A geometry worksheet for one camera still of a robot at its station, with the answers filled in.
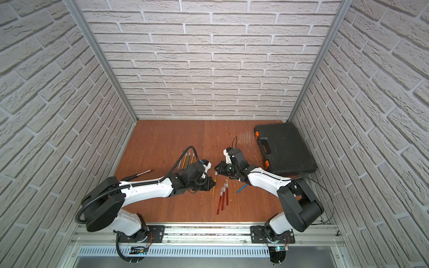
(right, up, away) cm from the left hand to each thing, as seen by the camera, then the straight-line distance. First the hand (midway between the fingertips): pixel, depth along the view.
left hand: (219, 183), depth 81 cm
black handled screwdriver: (-49, +1, +11) cm, 50 cm away
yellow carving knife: (-2, +4, +3) cm, 5 cm away
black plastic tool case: (+37, +14, +13) cm, 42 cm away
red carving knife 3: (+5, -7, +6) cm, 10 cm away
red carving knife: (+1, -7, +4) cm, 8 cm away
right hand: (-1, +7, +6) cm, 9 cm away
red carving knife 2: (+3, -6, +5) cm, 8 cm away
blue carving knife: (+12, -5, +6) cm, 14 cm away
